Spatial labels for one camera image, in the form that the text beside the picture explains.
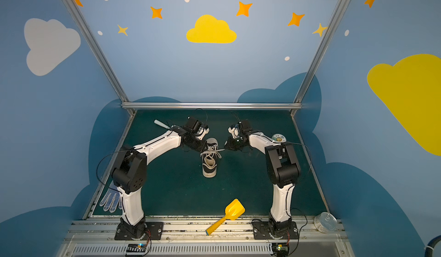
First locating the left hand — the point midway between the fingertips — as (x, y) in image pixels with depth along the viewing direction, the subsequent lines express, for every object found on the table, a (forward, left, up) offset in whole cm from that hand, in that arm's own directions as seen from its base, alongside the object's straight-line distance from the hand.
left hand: (204, 145), depth 94 cm
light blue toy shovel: (+22, +33, -5) cm, 40 cm away
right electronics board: (-46, -36, -11) cm, 60 cm away
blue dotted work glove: (-27, +43, -7) cm, 52 cm away
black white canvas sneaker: (-15, -3, -3) cm, 15 cm away
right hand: (+2, -12, -2) cm, 13 cm away
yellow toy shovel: (-32, -16, -8) cm, 36 cm away
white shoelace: (-5, -3, -2) cm, 6 cm away
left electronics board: (-46, +27, -11) cm, 55 cm away
